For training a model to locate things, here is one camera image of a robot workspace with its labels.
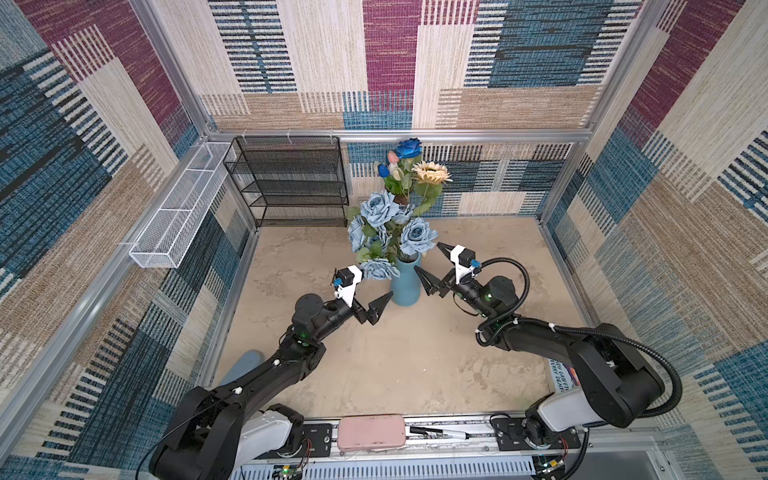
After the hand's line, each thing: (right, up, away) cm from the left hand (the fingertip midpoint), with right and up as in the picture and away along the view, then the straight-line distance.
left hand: (379, 278), depth 75 cm
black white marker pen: (+15, -38, 0) cm, 40 cm away
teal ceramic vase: (+7, -4, +13) cm, 16 cm away
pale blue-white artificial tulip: (+4, +32, +20) cm, 38 cm away
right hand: (+12, +5, +3) cm, 13 cm away
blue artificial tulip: (+1, +32, +19) cm, 37 cm away
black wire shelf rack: (-33, +32, +36) cm, 59 cm away
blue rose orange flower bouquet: (+2, +13, -3) cm, 13 cm away
